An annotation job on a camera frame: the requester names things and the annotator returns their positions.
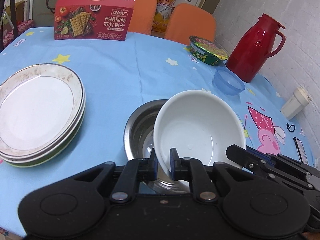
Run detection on stainless steel bowl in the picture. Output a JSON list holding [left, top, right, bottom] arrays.
[[123, 99, 189, 194]]

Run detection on orange chair left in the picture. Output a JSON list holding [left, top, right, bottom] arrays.
[[127, 0, 157, 35]]

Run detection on orange chair right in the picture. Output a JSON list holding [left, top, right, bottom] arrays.
[[164, 3, 216, 45]]

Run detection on black metal rack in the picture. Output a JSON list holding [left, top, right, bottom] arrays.
[[0, 0, 20, 53]]

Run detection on blue translucent plastic bowl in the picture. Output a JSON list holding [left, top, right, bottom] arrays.
[[213, 67, 246, 96]]

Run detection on green instant noodle cup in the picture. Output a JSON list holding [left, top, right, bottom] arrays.
[[189, 36, 229, 66]]

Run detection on red cracker box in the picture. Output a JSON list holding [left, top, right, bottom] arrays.
[[54, 0, 135, 41]]

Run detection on white gold-rimmed plate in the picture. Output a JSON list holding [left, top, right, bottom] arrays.
[[1, 63, 86, 159]]

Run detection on red thermos jug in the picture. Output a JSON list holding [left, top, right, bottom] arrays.
[[226, 14, 286, 83]]

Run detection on yellow snack bag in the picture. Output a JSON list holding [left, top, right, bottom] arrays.
[[152, 0, 176, 33]]

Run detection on white ribbed bowl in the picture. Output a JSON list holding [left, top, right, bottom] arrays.
[[153, 90, 246, 176]]

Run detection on orange chair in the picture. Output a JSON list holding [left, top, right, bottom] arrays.
[[127, 0, 157, 35], [164, 3, 216, 45]]

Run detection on white floral plate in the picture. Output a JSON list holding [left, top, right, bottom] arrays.
[[1, 92, 86, 167]]

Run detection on light green plastic plate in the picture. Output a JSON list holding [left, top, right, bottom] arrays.
[[4, 114, 86, 168]]

